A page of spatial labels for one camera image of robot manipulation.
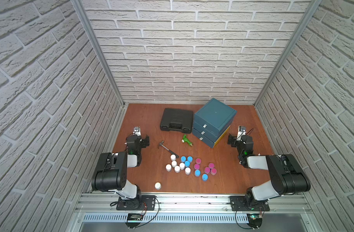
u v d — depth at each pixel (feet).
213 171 2.68
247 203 2.22
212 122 2.61
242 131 2.60
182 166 2.75
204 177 2.62
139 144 2.73
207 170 2.73
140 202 2.21
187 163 2.81
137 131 2.66
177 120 3.35
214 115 2.80
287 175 1.46
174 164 2.79
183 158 2.85
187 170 2.72
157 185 2.54
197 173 2.72
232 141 2.77
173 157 2.87
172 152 3.02
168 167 2.77
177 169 2.73
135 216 2.30
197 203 2.48
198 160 2.81
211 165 2.76
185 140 3.14
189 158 2.86
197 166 2.79
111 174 1.47
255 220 2.30
